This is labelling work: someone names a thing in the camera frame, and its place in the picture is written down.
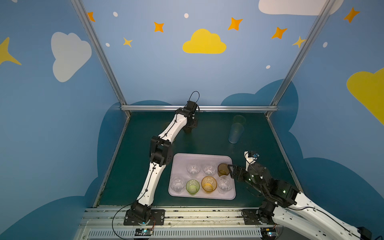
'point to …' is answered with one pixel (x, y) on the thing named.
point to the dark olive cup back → (188, 130)
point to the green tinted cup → (239, 119)
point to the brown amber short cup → (223, 169)
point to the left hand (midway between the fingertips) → (194, 124)
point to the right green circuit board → (268, 233)
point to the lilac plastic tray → (201, 176)
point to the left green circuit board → (143, 232)
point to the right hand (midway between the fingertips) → (235, 165)
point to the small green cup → (192, 186)
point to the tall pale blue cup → (236, 131)
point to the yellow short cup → (208, 184)
